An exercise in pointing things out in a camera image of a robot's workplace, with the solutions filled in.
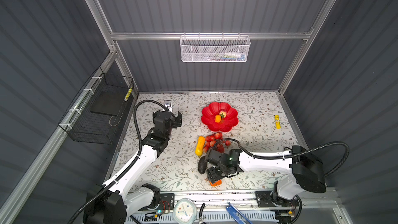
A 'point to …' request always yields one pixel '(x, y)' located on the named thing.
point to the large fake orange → (217, 183)
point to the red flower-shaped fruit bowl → (209, 113)
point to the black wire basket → (99, 112)
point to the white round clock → (184, 211)
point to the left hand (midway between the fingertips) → (168, 112)
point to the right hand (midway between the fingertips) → (213, 178)
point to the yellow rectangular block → (277, 121)
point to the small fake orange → (217, 118)
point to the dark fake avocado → (202, 165)
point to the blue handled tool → (239, 218)
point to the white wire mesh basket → (214, 48)
